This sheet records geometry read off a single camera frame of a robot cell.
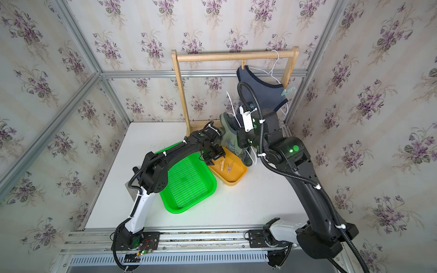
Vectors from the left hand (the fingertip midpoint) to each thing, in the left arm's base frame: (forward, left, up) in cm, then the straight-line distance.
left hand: (223, 158), depth 93 cm
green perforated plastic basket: (-11, +19, -6) cm, 23 cm away
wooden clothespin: (-3, +1, -2) cm, 4 cm away
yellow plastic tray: (-7, -8, -4) cm, 11 cm away
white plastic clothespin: (-3, -3, -5) cm, 7 cm away
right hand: (-8, -7, +33) cm, 34 cm away
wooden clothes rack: (+35, +22, -9) cm, 42 cm away
